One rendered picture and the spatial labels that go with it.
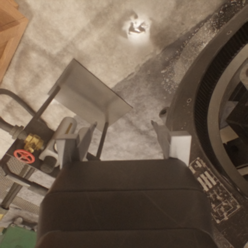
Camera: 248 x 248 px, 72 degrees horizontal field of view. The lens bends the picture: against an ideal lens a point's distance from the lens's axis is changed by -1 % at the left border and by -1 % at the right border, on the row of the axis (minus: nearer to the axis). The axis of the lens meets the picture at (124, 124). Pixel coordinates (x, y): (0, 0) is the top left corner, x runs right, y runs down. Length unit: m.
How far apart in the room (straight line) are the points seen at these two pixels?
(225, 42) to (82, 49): 0.64
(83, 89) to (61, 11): 0.38
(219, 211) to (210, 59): 0.36
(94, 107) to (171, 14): 0.62
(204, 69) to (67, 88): 0.77
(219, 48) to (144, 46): 0.43
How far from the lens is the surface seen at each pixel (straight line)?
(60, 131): 0.79
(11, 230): 3.24
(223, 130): 0.87
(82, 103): 1.08
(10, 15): 0.91
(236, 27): 0.56
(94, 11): 0.88
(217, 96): 0.49
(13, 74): 1.19
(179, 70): 0.94
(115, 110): 1.06
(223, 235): 0.26
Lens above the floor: 0.85
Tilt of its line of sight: 48 degrees down
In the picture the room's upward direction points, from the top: 171 degrees counter-clockwise
